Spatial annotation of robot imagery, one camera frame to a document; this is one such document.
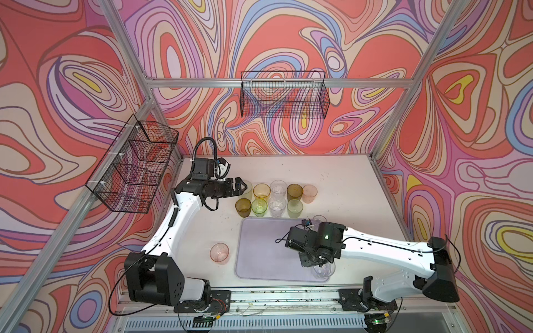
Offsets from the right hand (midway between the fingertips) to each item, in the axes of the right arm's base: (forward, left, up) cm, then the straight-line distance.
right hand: (312, 265), depth 71 cm
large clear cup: (+1, -7, -11) cm, 13 cm away
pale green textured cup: (+29, +2, -9) cm, 30 cm away
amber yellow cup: (+35, +18, -4) cm, 40 cm away
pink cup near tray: (+9, +36, -10) cm, 38 cm away
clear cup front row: (+29, +11, -8) cm, 32 cm away
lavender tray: (+7, +18, -9) cm, 22 cm away
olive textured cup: (+29, +27, -8) cm, 40 cm away
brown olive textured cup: (+34, +2, -4) cm, 35 cm away
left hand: (+27, +26, +10) cm, 39 cm away
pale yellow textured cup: (+31, +23, 0) cm, 39 cm away
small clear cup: (+21, -6, -8) cm, 23 cm away
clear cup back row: (+38, +9, -7) cm, 40 cm away
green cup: (+29, +19, -8) cm, 36 cm away
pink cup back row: (+36, -6, -7) cm, 37 cm away
